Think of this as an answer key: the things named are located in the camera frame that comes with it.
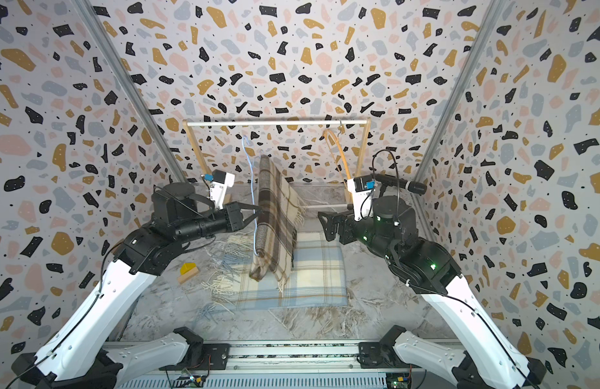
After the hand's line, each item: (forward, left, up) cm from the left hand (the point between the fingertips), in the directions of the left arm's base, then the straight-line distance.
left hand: (263, 210), depth 59 cm
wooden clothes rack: (+53, -35, -8) cm, 64 cm away
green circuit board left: (-31, +23, -41) cm, 56 cm away
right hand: (-1, -17, 0) cm, 17 cm away
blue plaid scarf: (0, -13, -40) cm, 42 cm away
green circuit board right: (-31, -37, -42) cm, 64 cm away
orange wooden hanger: (+55, -23, -30) cm, 67 cm away
